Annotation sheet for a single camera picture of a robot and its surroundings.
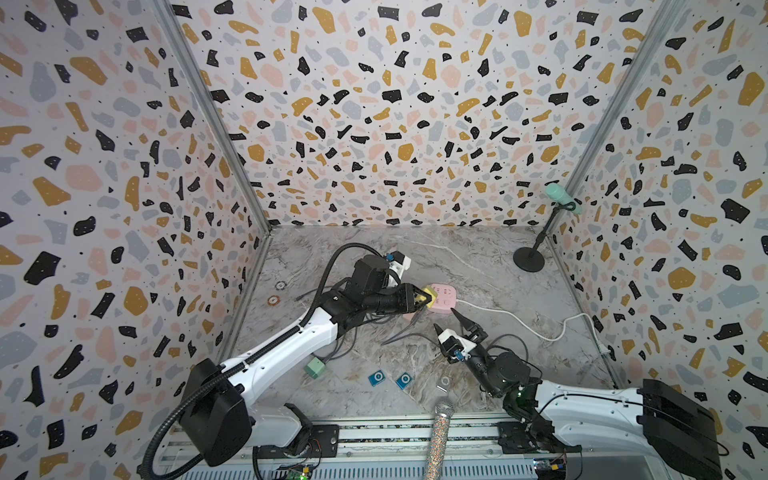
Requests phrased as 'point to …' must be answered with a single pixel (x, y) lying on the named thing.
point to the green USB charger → (315, 367)
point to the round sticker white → (280, 285)
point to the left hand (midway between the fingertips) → (436, 299)
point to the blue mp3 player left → (376, 378)
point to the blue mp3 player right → (403, 381)
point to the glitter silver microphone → (441, 427)
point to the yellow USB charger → (433, 294)
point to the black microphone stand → (530, 259)
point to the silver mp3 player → (444, 382)
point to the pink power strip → (446, 299)
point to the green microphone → (557, 192)
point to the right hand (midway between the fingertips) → (455, 316)
